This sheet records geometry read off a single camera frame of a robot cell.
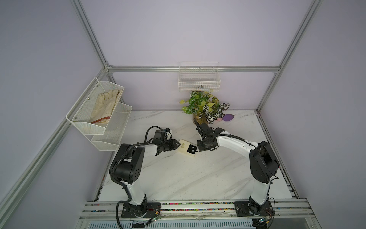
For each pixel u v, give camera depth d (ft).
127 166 1.62
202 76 3.12
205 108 2.90
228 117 3.76
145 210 2.33
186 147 3.12
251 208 2.14
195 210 2.45
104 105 2.55
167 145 2.80
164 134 2.68
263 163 1.61
